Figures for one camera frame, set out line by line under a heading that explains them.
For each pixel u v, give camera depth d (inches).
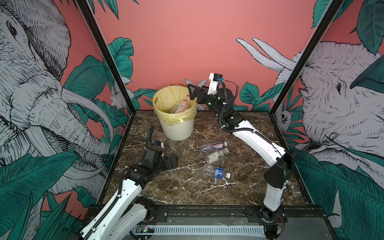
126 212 22.7
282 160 18.1
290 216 29.3
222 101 20.5
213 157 35.0
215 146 37.5
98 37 31.3
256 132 20.3
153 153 22.2
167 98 39.4
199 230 27.6
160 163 25.0
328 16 28.1
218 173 32.7
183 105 34.6
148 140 41.1
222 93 19.8
